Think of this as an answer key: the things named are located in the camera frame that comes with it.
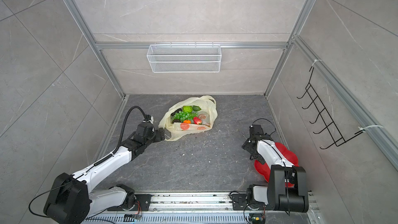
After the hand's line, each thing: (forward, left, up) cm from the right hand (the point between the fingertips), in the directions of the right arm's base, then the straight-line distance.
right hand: (253, 150), depth 89 cm
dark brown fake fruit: (+21, +45, +12) cm, 51 cm away
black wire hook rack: (-3, -23, +32) cm, 39 cm away
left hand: (+10, +55, +11) cm, 57 cm away
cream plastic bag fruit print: (+21, +25, +8) cm, 34 cm away
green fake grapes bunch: (+23, +43, +3) cm, 49 cm away
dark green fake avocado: (+30, +33, +3) cm, 45 cm away
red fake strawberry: (+20, +33, +2) cm, 39 cm away
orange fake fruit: (+20, +40, +2) cm, 44 cm away
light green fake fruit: (+29, +39, +4) cm, 49 cm away
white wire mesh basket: (+52, +41, +28) cm, 72 cm away
